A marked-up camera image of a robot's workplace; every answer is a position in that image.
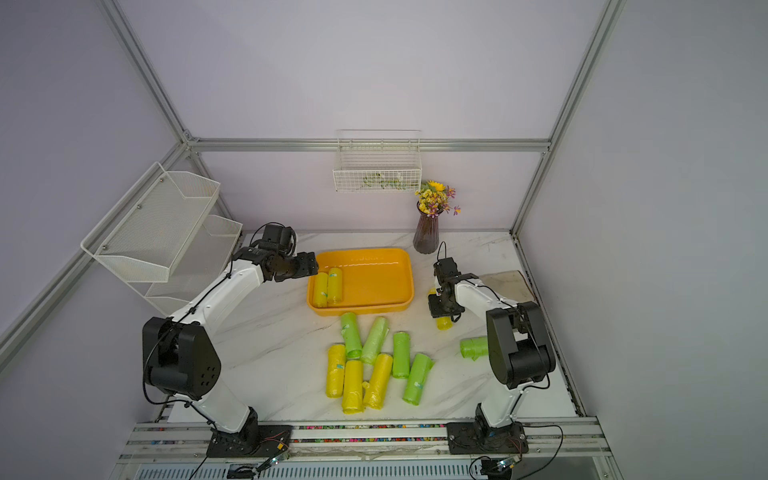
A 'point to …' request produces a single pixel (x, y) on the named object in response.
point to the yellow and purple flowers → (434, 198)
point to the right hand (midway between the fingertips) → (443, 312)
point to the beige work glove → (509, 284)
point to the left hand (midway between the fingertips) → (305, 271)
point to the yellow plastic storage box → (374, 280)
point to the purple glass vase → (426, 234)
